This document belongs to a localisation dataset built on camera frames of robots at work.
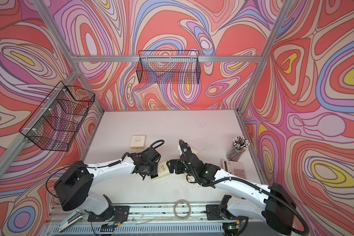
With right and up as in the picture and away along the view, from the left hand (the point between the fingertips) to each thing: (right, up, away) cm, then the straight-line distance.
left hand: (158, 171), depth 86 cm
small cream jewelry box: (+3, +2, -1) cm, 4 cm away
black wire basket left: (-53, +28, -10) cm, 61 cm away
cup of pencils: (+46, +17, -7) cm, 49 cm away
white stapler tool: (-40, -18, -16) cm, 46 cm away
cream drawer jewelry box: (-15, +16, +11) cm, 25 cm away
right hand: (+10, +5, -9) cm, 14 cm away
